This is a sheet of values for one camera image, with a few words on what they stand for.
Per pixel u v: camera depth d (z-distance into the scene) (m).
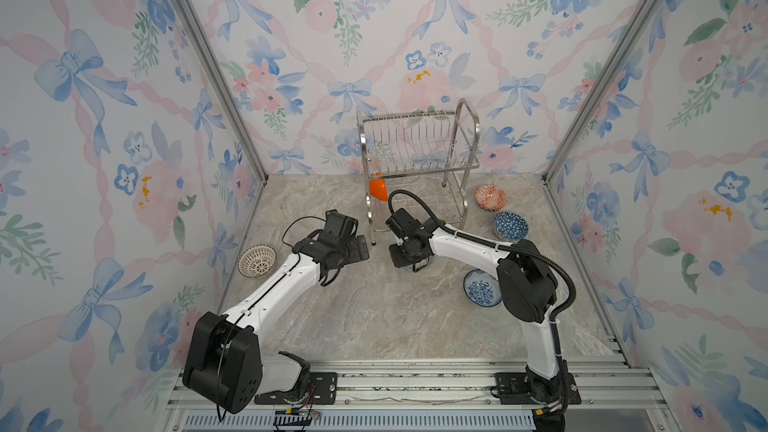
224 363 0.40
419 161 1.14
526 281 0.52
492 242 0.57
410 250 0.71
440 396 0.74
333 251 0.60
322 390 0.74
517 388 0.73
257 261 0.95
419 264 0.83
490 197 1.13
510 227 1.03
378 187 1.01
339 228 0.65
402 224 0.75
